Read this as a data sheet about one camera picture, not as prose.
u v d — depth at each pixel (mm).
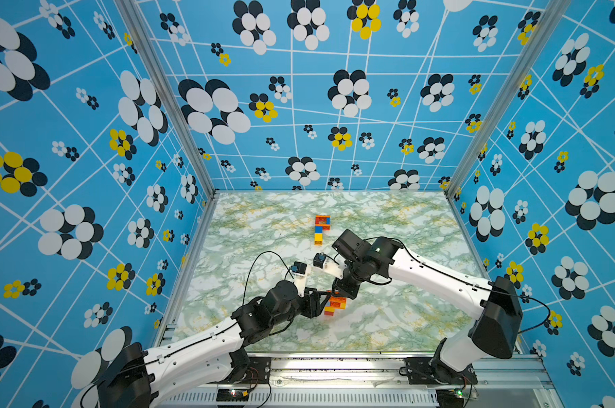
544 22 705
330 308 805
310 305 658
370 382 722
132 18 694
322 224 1068
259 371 734
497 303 444
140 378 412
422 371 734
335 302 750
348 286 660
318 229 1044
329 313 830
